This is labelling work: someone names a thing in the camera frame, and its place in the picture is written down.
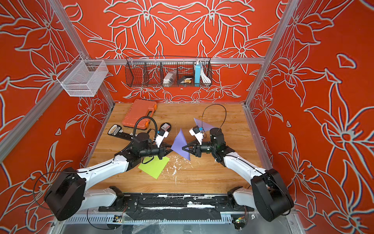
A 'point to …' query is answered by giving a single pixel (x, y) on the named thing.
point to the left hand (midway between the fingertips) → (175, 147)
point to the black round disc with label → (166, 126)
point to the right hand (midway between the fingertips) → (182, 150)
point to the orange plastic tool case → (140, 108)
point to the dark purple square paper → (177, 146)
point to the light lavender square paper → (203, 126)
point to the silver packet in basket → (169, 78)
